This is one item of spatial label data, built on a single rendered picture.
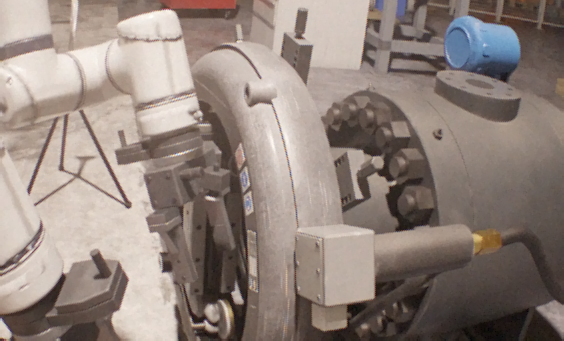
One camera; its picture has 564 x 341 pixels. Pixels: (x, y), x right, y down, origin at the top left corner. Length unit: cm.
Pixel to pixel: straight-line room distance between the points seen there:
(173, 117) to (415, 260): 42
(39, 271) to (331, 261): 51
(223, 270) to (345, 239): 54
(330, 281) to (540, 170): 68
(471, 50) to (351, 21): 358
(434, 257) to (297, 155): 27
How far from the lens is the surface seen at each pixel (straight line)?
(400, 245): 101
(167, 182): 86
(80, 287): 54
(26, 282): 53
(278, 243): 103
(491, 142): 141
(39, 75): 88
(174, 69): 88
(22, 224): 52
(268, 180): 104
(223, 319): 145
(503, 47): 178
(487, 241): 113
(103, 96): 96
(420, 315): 135
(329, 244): 93
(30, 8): 89
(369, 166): 99
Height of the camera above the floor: 126
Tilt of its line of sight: 21 degrees down
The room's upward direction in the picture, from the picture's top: 7 degrees clockwise
